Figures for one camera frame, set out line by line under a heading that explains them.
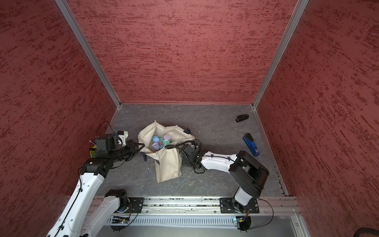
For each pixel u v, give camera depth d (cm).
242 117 113
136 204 73
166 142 88
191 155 68
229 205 74
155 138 92
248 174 44
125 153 64
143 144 76
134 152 66
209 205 76
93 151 83
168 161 79
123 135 71
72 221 40
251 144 94
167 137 97
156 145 86
